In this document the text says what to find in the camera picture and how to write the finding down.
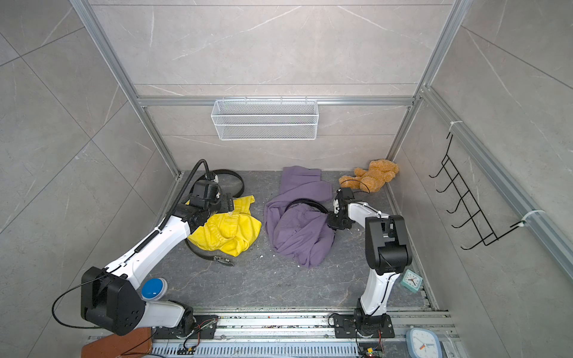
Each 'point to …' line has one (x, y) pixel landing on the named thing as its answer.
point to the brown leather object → (136, 342)
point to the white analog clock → (422, 343)
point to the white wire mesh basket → (264, 119)
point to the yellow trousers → (231, 232)
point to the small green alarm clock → (412, 280)
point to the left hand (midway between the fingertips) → (225, 195)
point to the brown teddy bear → (370, 180)
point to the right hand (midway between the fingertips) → (335, 223)
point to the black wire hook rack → (475, 222)
